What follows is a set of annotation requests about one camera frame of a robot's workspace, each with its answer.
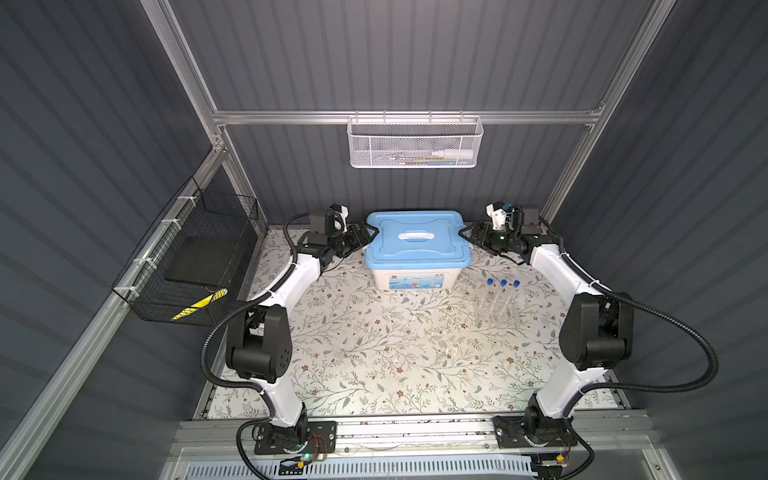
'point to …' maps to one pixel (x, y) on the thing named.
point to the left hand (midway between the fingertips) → (371, 234)
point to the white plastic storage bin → (417, 279)
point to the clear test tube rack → (496, 307)
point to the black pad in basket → (203, 260)
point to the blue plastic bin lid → (416, 239)
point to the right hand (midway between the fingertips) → (470, 237)
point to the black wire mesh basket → (193, 212)
